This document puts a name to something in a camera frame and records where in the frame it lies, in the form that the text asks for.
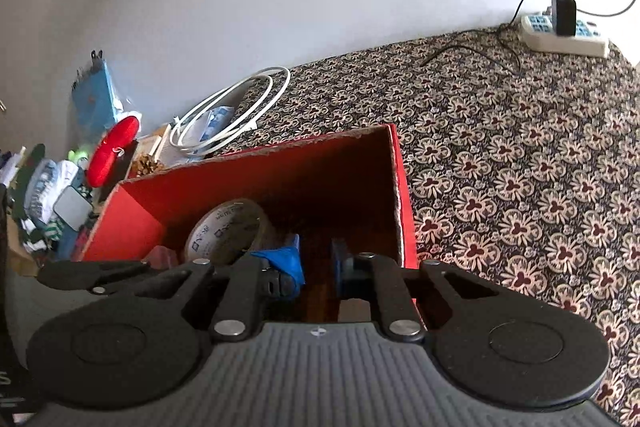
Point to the white power strip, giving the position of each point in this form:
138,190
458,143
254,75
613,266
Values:
585,42

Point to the floral patterned tablecloth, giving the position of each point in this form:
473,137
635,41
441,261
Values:
500,147

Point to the blue and white packet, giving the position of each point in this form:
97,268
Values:
217,119

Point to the blue box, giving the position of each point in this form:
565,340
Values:
95,97

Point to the grey flat mirror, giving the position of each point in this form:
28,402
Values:
72,209

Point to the red cardboard box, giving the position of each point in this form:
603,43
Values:
300,172

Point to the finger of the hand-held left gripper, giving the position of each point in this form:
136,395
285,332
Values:
85,274

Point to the white and green cloth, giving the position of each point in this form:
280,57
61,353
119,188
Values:
47,187

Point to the red oval object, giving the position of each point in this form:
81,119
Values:
112,149

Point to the clear tape roll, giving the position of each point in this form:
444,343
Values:
220,227

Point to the black charger plug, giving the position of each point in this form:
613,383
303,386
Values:
564,14

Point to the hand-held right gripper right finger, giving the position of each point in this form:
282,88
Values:
341,267

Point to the pink plastic item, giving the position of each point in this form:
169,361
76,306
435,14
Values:
160,257

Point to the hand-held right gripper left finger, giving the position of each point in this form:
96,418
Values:
285,264

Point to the brown pine cone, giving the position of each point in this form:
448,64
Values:
147,164

